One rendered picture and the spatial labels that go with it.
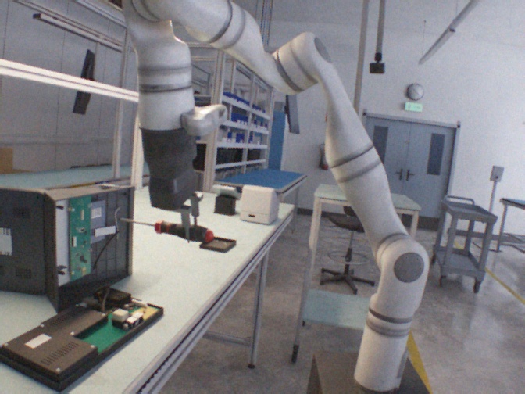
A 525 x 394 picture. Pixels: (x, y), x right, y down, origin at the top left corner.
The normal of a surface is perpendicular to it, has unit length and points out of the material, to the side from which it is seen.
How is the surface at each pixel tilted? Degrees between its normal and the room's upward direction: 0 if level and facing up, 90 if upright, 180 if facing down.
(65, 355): 0
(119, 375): 0
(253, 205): 90
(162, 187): 89
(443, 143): 90
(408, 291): 93
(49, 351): 0
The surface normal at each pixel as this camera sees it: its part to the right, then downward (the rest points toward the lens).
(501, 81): -0.22, 0.12
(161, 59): 0.16, 0.42
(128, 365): 0.11, -0.98
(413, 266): 0.01, 0.18
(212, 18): 0.79, 0.47
